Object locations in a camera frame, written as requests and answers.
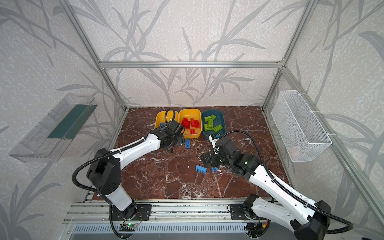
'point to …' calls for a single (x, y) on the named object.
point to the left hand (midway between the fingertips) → (180, 136)
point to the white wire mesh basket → (303, 137)
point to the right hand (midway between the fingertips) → (208, 150)
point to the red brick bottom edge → (192, 122)
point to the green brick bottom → (218, 128)
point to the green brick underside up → (210, 124)
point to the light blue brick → (201, 169)
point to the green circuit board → (128, 227)
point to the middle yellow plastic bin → (191, 113)
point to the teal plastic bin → (213, 121)
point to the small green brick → (213, 117)
